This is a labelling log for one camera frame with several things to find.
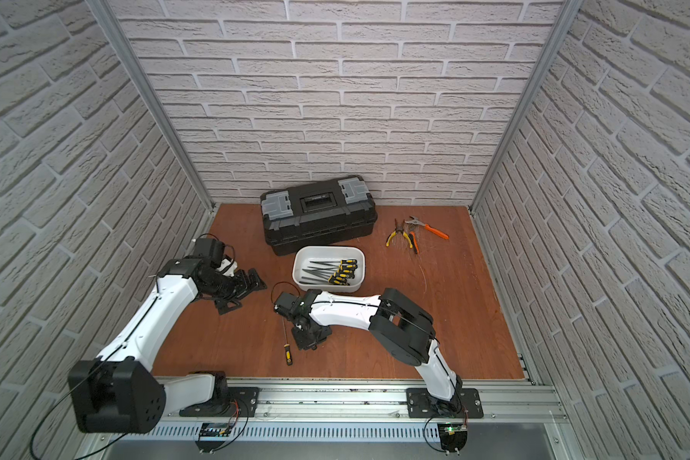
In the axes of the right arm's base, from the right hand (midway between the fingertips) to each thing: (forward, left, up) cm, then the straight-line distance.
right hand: (313, 342), depth 85 cm
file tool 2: (+23, -11, +3) cm, 25 cm away
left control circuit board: (-20, +26, -2) cm, 33 cm away
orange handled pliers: (+45, -41, +1) cm, 60 cm away
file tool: (+27, -10, +2) cm, 29 cm away
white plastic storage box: (+19, +3, +3) cm, 19 cm away
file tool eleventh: (+19, -7, +3) cm, 20 cm away
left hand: (+12, +14, +15) cm, 23 cm away
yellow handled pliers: (+43, -33, 0) cm, 55 cm away
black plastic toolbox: (+37, -2, +18) cm, 41 cm away
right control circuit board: (-25, -36, -1) cm, 44 cm away
